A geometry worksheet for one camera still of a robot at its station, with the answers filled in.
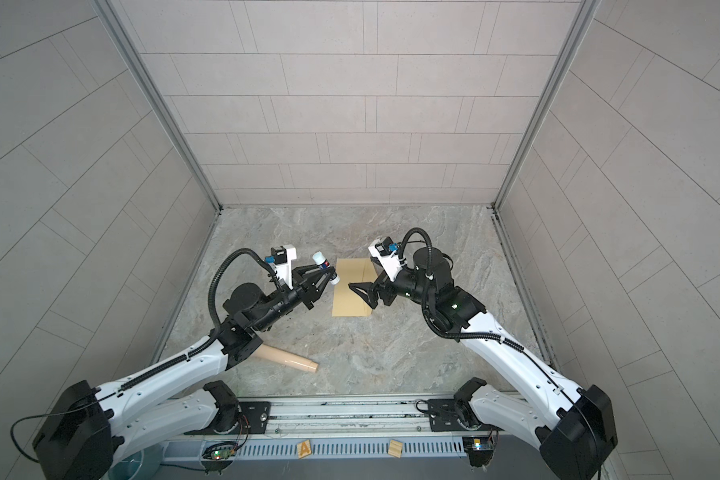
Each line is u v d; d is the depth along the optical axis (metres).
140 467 0.60
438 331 0.53
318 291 0.64
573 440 0.36
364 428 0.71
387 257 0.59
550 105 0.87
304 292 0.60
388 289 0.61
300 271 0.65
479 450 0.68
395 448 0.67
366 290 0.60
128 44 0.76
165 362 0.48
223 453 0.64
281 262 0.59
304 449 0.67
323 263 0.65
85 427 0.38
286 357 0.80
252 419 0.71
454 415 0.71
